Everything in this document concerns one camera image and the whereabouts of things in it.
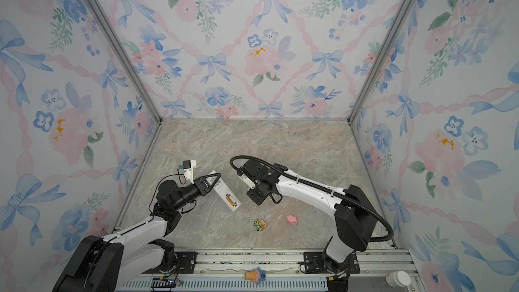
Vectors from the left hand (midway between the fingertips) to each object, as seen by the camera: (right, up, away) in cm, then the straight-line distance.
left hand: (220, 175), depth 78 cm
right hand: (+14, -8, +5) cm, 16 cm away
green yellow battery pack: (+15, -20, +2) cm, 25 cm away
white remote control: (-3, -2, -1) cm, 4 cm away
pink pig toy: (+29, -19, +5) cm, 35 cm away
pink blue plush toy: (+14, -33, -9) cm, 37 cm away
